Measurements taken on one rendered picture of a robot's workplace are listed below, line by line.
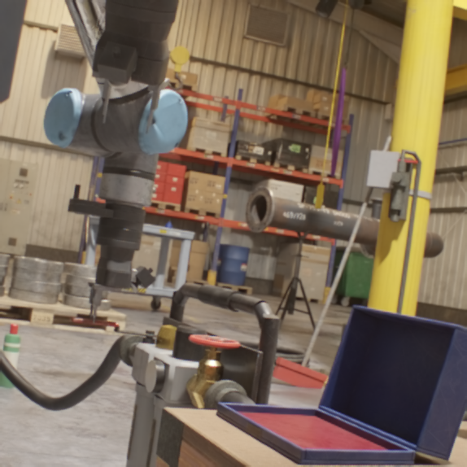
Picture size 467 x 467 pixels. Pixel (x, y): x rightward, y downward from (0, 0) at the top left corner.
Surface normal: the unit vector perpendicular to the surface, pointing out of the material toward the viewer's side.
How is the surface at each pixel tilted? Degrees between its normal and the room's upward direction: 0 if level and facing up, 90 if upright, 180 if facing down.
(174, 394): 90
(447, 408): 90
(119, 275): 90
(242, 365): 90
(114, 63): 66
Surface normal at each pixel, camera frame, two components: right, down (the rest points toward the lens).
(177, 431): -0.90, -0.15
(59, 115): -0.66, -0.14
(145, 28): -0.20, 0.47
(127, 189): 0.18, -0.02
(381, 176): -0.45, -0.11
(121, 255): 0.37, 0.21
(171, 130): 0.81, 0.16
